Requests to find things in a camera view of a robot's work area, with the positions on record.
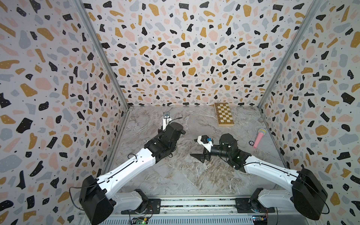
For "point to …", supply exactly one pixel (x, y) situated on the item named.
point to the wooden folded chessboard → (223, 114)
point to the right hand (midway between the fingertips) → (194, 147)
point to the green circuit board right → (260, 220)
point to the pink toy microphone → (261, 131)
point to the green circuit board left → (139, 221)
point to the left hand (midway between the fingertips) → (172, 124)
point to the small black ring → (251, 143)
